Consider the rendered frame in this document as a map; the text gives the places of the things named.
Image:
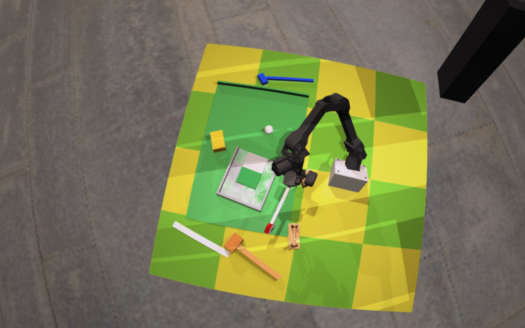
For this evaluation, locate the white flat bar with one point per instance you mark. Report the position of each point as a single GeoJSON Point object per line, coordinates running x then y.
{"type": "Point", "coordinates": [201, 239]}

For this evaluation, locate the yellow rectangular block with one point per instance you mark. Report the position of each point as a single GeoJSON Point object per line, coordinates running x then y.
{"type": "Point", "coordinates": [218, 143]}

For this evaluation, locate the blue putter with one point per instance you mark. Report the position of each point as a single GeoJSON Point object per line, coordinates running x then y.
{"type": "Point", "coordinates": [264, 80]}

